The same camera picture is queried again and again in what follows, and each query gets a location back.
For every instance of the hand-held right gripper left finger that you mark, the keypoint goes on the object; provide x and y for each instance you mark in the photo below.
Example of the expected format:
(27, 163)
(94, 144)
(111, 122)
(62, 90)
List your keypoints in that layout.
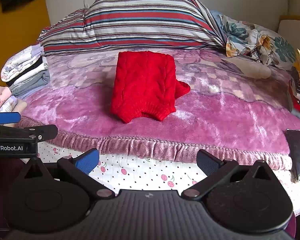
(88, 162)

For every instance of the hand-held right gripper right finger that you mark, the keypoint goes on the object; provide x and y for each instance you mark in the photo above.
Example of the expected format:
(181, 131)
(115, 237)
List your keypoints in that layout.
(207, 163)

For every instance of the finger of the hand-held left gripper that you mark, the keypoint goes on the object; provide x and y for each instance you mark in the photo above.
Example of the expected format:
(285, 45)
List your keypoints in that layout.
(27, 132)
(6, 118)

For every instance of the red knit sweater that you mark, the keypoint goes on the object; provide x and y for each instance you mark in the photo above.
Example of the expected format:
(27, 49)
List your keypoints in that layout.
(145, 85)

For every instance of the white patterned folded garment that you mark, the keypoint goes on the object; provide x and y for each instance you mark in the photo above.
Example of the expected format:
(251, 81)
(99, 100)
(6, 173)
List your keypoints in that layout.
(8, 105)

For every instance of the beige folded garment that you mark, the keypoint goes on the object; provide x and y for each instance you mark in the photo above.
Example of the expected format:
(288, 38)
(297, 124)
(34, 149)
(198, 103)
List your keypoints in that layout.
(20, 105)

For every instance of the grey folded garment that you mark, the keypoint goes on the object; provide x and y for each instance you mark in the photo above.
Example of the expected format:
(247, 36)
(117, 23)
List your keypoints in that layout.
(32, 86)

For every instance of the pink plush blanket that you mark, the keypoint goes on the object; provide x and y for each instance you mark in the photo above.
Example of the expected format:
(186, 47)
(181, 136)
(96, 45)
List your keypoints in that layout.
(215, 120)

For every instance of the black folded garment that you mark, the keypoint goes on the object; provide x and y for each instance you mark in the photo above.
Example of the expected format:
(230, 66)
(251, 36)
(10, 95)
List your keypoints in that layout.
(31, 71)

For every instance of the lilac floral folded garment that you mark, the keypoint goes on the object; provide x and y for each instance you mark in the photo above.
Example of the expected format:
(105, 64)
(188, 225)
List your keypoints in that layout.
(20, 62)

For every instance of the yellow wooden wardrobe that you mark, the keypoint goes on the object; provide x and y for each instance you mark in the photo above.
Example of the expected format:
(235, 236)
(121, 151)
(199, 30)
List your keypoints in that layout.
(20, 35)

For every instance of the black rectangular device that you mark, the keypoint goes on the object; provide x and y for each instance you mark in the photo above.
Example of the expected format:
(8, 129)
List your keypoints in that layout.
(298, 155)

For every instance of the floral pillow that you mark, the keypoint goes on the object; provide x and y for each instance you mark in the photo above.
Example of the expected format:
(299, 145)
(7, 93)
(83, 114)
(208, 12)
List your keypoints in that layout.
(250, 37)

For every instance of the striped bedding bundle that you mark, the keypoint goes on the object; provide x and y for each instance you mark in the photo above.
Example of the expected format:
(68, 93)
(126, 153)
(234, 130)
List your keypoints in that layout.
(145, 17)

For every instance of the wooden bedside furniture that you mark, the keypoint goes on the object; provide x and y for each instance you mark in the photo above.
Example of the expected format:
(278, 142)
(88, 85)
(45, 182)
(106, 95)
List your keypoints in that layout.
(293, 27)

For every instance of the white padded headboard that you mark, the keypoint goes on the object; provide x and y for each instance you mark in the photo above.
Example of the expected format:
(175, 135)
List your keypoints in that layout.
(240, 0)

